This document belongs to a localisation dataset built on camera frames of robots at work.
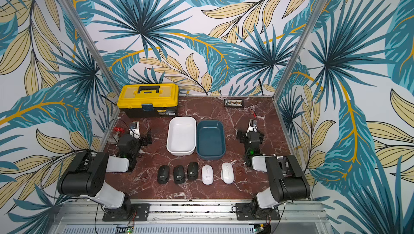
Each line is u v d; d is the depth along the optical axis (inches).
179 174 32.7
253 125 30.7
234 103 44.8
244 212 28.8
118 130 38.4
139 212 28.8
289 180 17.9
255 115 43.2
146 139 33.8
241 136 33.0
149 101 38.5
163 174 33.0
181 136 38.4
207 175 32.2
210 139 38.7
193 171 33.6
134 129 31.2
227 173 32.8
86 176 17.8
